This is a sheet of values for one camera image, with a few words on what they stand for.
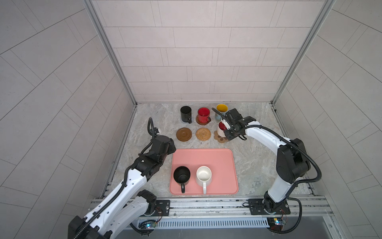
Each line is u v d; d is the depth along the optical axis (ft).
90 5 2.31
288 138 1.63
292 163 1.49
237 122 2.14
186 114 3.26
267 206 2.11
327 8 2.33
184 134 3.18
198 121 3.41
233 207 2.37
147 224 2.11
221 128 2.85
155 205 2.07
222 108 3.36
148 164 1.73
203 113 3.35
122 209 1.72
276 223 2.23
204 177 2.63
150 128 2.15
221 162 2.87
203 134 3.25
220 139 3.13
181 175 2.63
